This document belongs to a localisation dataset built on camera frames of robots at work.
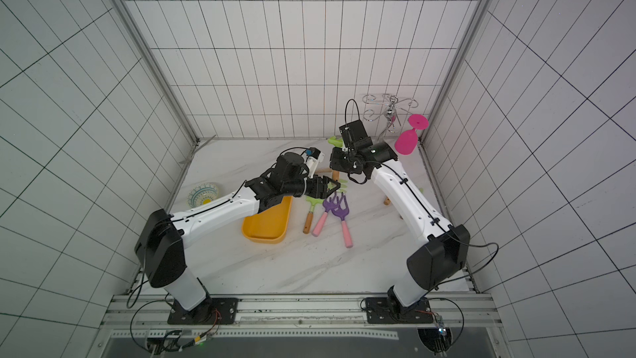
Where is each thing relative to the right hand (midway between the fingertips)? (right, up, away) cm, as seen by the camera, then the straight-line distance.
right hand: (324, 161), depth 79 cm
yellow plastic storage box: (-20, -24, +11) cm, 33 cm away
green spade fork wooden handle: (+4, +6, +1) cm, 8 cm away
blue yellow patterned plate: (-49, -13, +19) cm, 54 cm away
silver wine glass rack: (+26, +20, +12) cm, 35 cm away
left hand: (+2, -9, -1) cm, 9 cm away
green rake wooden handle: (-6, -23, +12) cm, 27 cm away
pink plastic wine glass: (+34, +8, +19) cm, 40 cm away
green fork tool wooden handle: (+6, -6, -5) cm, 10 cm away
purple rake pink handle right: (+8, -20, +16) cm, 27 cm away
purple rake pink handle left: (+2, -18, +18) cm, 26 cm away
